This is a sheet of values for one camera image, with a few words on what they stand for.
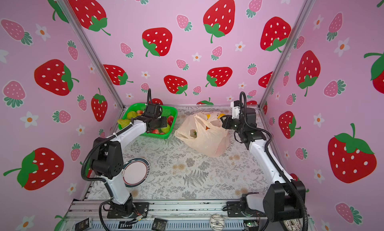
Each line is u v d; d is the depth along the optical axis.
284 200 0.40
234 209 0.74
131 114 1.04
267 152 0.49
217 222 0.70
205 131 0.78
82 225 0.69
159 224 0.69
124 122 0.96
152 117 0.75
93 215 0.73
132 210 0.72
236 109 0.71
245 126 0.60
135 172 0.81
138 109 1.10
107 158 0.50
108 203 0.63
